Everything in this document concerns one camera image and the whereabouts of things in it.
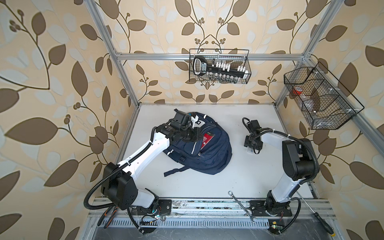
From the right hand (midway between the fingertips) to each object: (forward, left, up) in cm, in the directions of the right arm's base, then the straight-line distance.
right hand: (251, 146), depth 96 cm
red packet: (0, +30, +11) cm, 32 cm away
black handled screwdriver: (-44, -23, +2) cm, 50 cm away
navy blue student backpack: (-11, +28, +12) cm, 33 cm away
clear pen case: (-3, +2, +1) cm, 4 cm away
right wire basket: (+6, -29, +33) cm, 45 cm away
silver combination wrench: (-39, +10, 0) cm, 40 cm away
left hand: (-4, +32, +22) cm, 39 cm away
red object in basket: (+16, -21, +32) cm, 41 cm away
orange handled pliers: (-35, +81, +1) cm, 88 cm away
